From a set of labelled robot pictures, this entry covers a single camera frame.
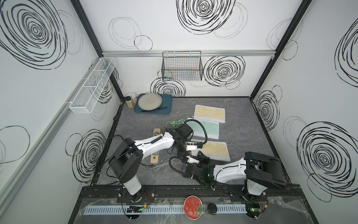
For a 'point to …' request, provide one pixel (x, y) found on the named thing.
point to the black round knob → (212, 208)
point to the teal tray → (167, 102)
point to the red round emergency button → (193, 207)
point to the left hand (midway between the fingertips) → (187, 151)
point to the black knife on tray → (154, 110)
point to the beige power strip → (154, 157)
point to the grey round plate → (149, 101)
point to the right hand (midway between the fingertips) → (201, 153)
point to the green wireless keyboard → (212, 128)
